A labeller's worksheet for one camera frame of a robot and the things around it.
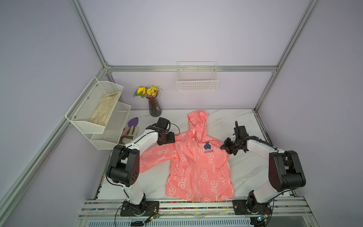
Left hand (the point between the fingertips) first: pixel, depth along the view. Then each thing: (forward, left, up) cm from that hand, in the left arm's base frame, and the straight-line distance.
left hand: (170, 141), depth 93 cm
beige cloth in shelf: (+8, +36, +23) cm, 44 cm away
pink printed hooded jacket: (-14, -19, -7) cm, 24 cm away
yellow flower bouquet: (+31, +14, +17) cm, 38 cm away
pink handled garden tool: (+12, +35, -4) cm, 37 cm away
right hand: (-4, -35, -3) cm, 35 cm away
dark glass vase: (+28, +14, +1) cm, 32 cm away
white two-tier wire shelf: (0, +42, +5) cm, 42 cm away
